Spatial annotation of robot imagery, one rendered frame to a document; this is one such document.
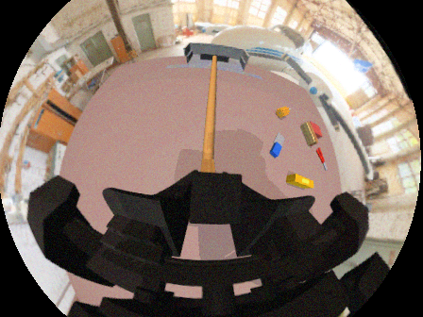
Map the tan scrub brush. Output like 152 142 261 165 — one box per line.
301 121 320 146

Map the yellow screwdriver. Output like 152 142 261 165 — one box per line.
276 106 291 118

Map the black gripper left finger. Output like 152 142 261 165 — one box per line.
102 170 197 258

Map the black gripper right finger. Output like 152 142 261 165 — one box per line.
230 182 314 257

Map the yellow rectangular block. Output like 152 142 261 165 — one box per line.
286 174 313 189

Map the red rectangular block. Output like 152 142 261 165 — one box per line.
310 121 322 139

